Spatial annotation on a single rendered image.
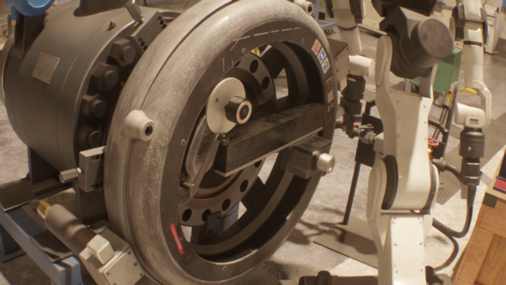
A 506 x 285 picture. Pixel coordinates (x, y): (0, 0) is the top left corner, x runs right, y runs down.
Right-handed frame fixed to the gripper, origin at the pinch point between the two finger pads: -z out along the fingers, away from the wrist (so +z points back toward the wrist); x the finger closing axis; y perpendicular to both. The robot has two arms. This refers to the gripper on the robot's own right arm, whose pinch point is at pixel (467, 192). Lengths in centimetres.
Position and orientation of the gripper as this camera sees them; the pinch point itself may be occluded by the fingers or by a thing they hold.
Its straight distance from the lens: 148.5
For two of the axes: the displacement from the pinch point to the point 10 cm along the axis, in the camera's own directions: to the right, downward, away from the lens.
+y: -9.8, -0.5, 2.1
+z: 0.3, -9.9, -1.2
